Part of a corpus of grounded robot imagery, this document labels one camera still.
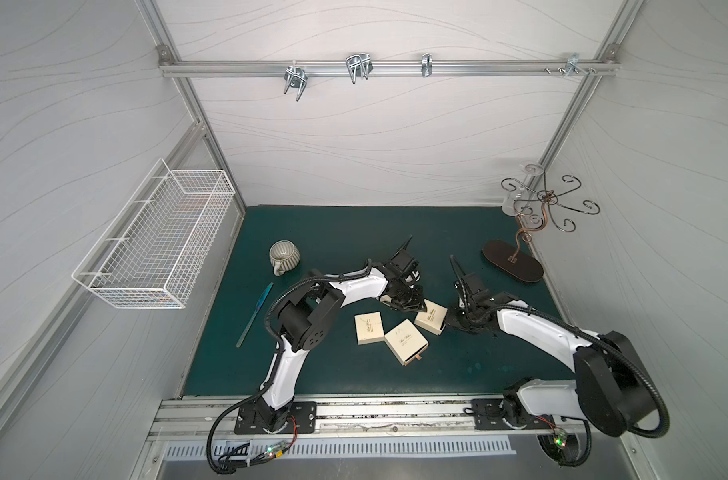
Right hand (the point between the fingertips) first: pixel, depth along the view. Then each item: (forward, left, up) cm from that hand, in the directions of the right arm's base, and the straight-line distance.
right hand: (452, 318), depth 89 cm
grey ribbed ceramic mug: (+20, +57, +1) cm, 60 cm away
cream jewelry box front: (-9, +14, +2) cm, 17 cm away
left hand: (+1, +8, +2) cm, 8 cm away
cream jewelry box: (-5, +25, +2) cm, 26 cm away
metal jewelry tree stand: (+34, -28, +14) cm, 46 cm away
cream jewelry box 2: (-1, +6, +1) cm, 6 cm away
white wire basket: (-1, +75, +31) cm, 81 cm away
